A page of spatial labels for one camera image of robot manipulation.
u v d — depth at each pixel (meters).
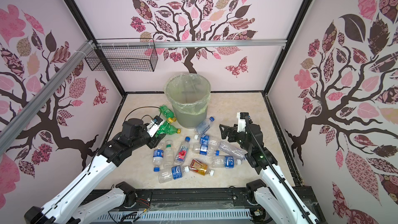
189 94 1.05
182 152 0.85
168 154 0.88
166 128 0.73
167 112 1.02
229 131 0.67
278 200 0.43
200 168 0.78
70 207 0.40
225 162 0.80
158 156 0.83
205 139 0.89
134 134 0.55
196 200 0.74
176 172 0.76
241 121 0.66
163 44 0.92
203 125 0.96
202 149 0.85
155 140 0.66
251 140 0.56
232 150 0.85
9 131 0.50
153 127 0.63
